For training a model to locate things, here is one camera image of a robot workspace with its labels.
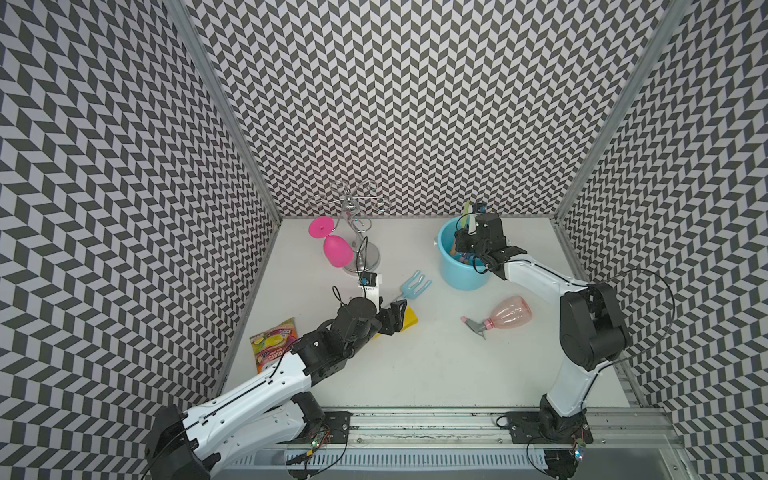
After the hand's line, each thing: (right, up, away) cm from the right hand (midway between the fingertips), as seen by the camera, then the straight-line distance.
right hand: (459, 235), depth 94 cm
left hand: (-21, -18, -19) cm, 33 cm away
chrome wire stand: (-32, +9, -10) cm, 34 cm away
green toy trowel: (0, +6, -9) cm, 11 cm away
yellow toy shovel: (-16, -26, -4) cm, 31 cm away
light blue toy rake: (-16, -18, +5) cm, 24 cm away
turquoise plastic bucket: (-2, -10, -7) cm, 12 cm away
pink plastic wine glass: (-38, -4, -5) cm, 39 cm away
